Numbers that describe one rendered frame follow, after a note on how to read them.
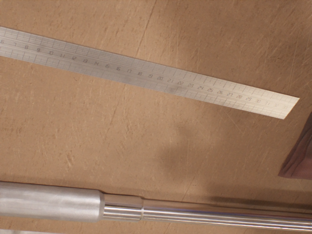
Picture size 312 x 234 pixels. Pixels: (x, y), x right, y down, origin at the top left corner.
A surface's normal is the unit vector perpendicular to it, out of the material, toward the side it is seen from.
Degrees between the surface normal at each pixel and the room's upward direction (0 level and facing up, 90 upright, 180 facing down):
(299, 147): 28
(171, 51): 0
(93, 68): 0
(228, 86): 0
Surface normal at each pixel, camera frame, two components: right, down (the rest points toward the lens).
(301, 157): -0.69, 0.38
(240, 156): 0.11, 0.72
